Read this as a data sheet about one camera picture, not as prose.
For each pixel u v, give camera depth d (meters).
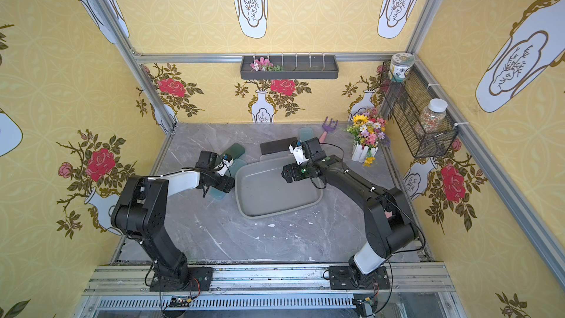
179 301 0.73
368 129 0.95
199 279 0.73
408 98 0.93
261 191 0.95
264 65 0.88
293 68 0.92
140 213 0.49
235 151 1.10
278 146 1.15
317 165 0.67
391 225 0.44
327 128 1.21
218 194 0.94
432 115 0.66
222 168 0.87
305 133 1.16
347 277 0.73
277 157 1.07
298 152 0.81
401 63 0.85
